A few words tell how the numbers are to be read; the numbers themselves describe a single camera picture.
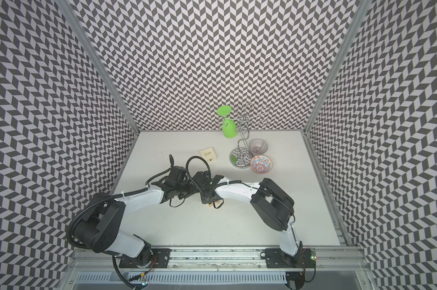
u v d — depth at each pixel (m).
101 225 0.43
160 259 0.73
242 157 1.04
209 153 1.04
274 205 0.49
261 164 1.02
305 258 0.67
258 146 1.08
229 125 0.95
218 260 0.74
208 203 0.84
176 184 0.72
